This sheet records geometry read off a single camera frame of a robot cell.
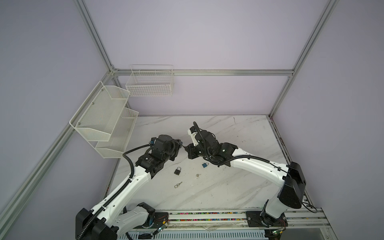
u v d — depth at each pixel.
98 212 0.39
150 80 0.95
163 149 0.56
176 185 0.85
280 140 1.11
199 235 0.70
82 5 0.67
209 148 0.56
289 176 0.45
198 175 0.89
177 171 0.91
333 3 0.67
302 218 0.76
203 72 0.93
